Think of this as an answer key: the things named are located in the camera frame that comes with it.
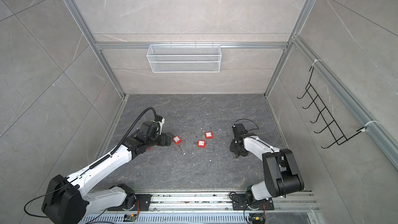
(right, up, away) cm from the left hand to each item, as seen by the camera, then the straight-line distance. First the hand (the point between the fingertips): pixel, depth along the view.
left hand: (167, 131), depth 83 cm
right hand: (+40, -12, +9) cm, 43 cm away
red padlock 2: (+24, -4, +12) cm, 27 cm away
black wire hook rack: (+75, +3, -21) cm, 78 cm away
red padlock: (+4, -7, +9) cm, 12 cm away
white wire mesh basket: (+7, +46, +17) cm, 49 cm away
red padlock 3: (+19, -9, +9) cm, 23 cm away
